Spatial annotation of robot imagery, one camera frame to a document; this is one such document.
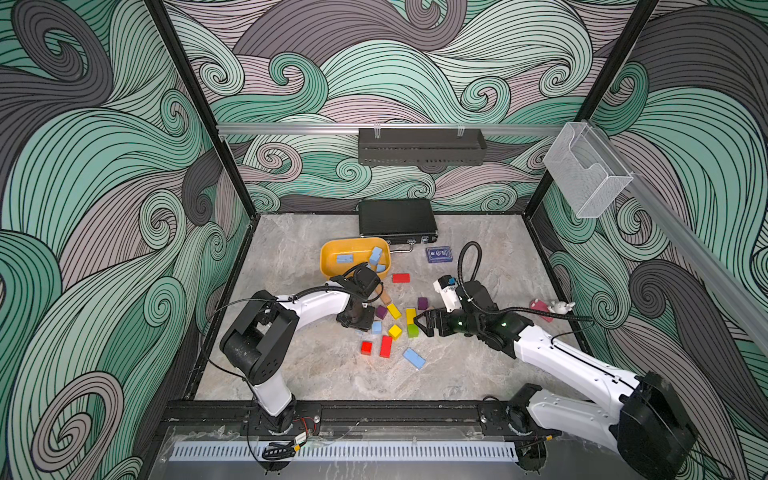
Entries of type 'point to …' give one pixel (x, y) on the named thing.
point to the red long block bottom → (386, 343)
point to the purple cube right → (422, 303)
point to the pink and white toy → (558, 307)
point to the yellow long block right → (411, 313)
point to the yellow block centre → (394, 311)
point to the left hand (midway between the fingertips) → (364, 321)
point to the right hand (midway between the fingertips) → (423, 320)
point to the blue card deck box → (440, 254)
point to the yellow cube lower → (395, 332)
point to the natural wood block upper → (386, 298)
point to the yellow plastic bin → (360, 248)
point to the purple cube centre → (381, 311)
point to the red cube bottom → (366, 348)
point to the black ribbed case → (398, 221)
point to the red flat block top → (401, 278)
